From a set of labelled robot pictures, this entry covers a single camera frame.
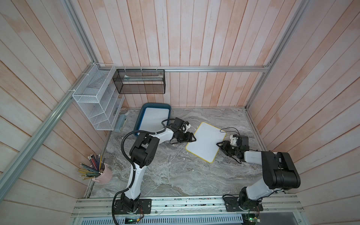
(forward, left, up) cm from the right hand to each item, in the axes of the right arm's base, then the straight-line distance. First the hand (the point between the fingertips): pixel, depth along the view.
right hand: (218, 144), depth 96 cm
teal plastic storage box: (+23, +50, +3) cm, 56 cm away
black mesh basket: (+39, +57, +25) cm, 74 cm away
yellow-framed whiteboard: (+7, +6, -2) cm, 10 cm away
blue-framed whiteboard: (+23, +50, +3) cm, 56 cm away
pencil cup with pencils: (-23, +74, +8) cm, 78 cm away
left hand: (+1, +18, +1) cm, 18 cm away
